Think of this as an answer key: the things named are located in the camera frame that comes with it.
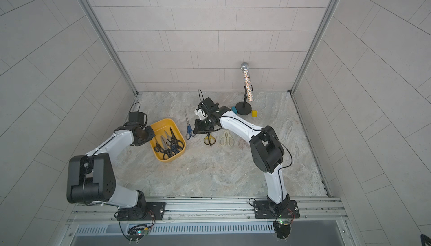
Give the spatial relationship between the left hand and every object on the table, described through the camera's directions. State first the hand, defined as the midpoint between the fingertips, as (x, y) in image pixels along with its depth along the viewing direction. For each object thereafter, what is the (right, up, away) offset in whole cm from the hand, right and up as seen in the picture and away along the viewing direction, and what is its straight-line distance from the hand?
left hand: (153, 132), depth 92 cm
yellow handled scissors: (+31, -4, +1) cm, 31 cm away
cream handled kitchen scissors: (+41, -3, +2) cm, 41 cm away
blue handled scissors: (+22, +2, -7) cm, 23 cm away
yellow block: (+59, +10, +13) cm, 61 cm away
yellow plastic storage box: (+2, +3, +2) cm, 4 cm away
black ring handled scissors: (+5, -7, -6) cm, 11 cm away
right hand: (+24, +2, -7) cm, 25 cm away
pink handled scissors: (+49, -6, +1) cm, 50 cm away
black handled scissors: (+10, -10, -5) cm, 15 cm away
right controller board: (+64, -36, -24) cm, 77 cm away
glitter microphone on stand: (+53, +13, +15) cm, 56 cm away
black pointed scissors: (+14, -6, -3) cm, 15 cm away
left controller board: (+4, -35, -27) cm, 44 cm away
